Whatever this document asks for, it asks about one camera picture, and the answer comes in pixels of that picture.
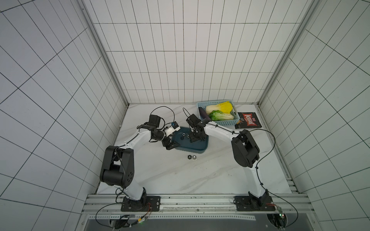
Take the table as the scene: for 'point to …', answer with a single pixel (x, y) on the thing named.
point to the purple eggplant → (203, 114)
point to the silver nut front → (188, 135)
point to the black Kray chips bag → (249, 120)
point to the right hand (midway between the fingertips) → (189, 138)
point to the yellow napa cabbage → (226, 107)
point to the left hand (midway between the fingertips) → (173, 140)
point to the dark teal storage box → (187, 146)
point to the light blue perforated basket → (236, 118)
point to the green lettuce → (218, 115)
